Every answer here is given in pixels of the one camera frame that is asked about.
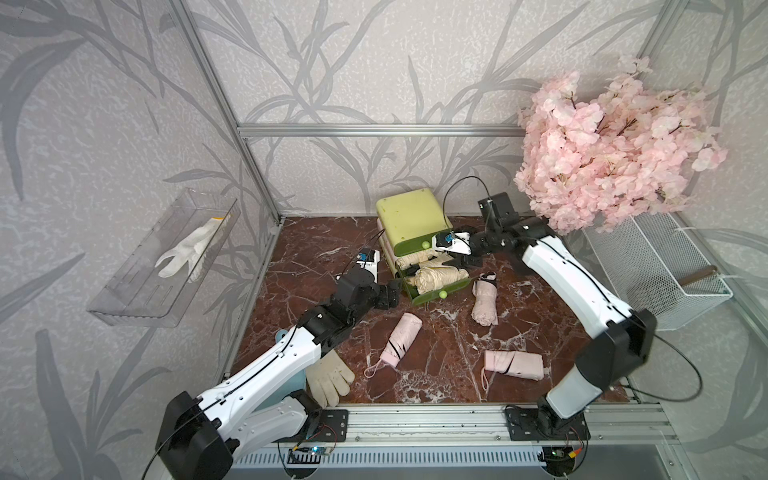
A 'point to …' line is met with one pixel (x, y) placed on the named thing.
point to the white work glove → (329, 377)
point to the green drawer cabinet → (408, 220)
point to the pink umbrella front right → (519, 364)
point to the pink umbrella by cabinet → (485, 291)
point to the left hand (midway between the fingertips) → (391, 280)
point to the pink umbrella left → (402, 338)
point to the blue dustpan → (296, 388)
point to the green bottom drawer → (430, 296)
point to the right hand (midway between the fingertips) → (445, 244)
